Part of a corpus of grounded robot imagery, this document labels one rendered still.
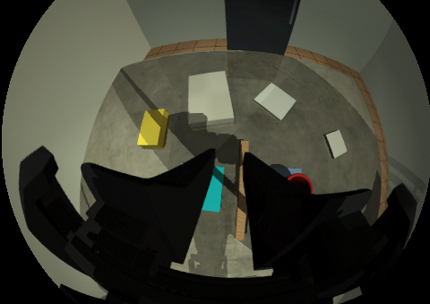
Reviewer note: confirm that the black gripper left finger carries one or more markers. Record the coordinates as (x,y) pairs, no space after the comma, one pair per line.
(171,202)

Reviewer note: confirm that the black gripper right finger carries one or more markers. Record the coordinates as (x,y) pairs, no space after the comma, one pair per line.
(280,213)

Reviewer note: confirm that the yellow rectangular block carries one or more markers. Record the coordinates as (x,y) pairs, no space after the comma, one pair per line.
(152,130)

